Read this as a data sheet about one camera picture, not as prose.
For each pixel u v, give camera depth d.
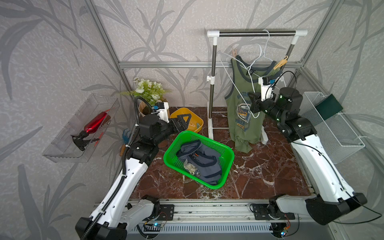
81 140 0.62
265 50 0.91
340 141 0.59
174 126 0.59
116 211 0.39
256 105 0.57
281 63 0.64
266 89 0.51
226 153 0.90
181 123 0.59
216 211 0.75
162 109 0.60
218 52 0.93
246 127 0.89
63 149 0.59
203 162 0.79
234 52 0.92
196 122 1.08
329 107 0.69
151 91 0.89
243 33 0.63
